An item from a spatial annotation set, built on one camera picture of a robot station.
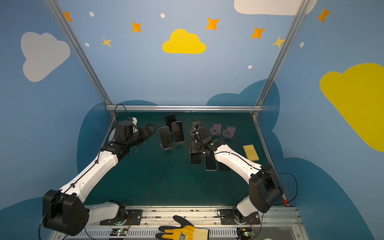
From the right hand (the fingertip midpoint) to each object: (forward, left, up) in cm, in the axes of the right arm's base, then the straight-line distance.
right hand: (195, 143), depth 86 cm
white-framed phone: (-6, -10, -14) cm, 18 cm away
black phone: (+20, +19, -3) cm, 28 cm away
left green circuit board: (-44, +35, -14) cm, 58 cm away
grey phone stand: (+17, -14, -7) cm, 23 cm away
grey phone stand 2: (+17, -24, -10) cm, 31 cm away
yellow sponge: (+3, -37, -14) cm, 40 cm away
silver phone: (+7, +20, -5) cm, 21 cm away
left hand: (+2, +23, +9) cm, 24 cm away
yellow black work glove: (-42, +3, -12) cm, 44 cm away
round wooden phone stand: (+18, +2, -4) cm, 19 cm away
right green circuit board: (-41, -28, -16) cm, 52 cm away
